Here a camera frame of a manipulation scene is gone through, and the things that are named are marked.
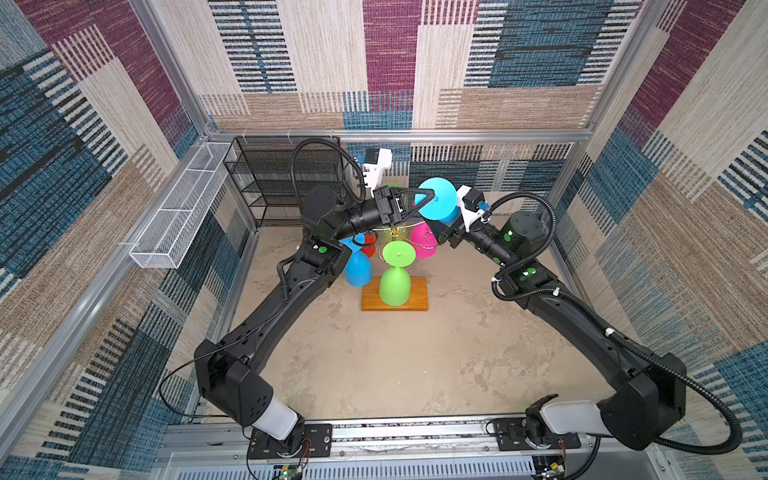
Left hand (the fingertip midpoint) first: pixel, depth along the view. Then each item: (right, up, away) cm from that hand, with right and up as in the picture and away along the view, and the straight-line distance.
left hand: (437, 197), depth 52 cm
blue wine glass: (-16, -13, +25) cm, 33 cm away
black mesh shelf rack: (-52, +19, +52) cm, 76 cm away
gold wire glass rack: (-6, -4, +24) cm, 25 cm away
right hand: (+3, +2, +15) cm, 15 cm away
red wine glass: (-13, -8, +28) cm, 32 cm away
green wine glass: (-7, -17, +21) cm, 28 cm away
